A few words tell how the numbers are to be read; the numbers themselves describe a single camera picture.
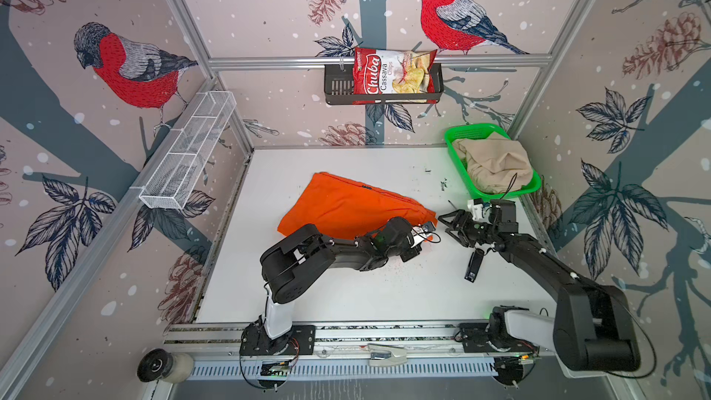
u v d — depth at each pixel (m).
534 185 0.97
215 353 0.74
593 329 0.41
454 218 0.80
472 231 0.76
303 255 0.54
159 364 0.61
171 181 0.71
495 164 1.00
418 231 0.75
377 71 0.88
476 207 0.83
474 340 0.73
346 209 1.00
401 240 0.71
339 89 0.95
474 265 0.84
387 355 0.70
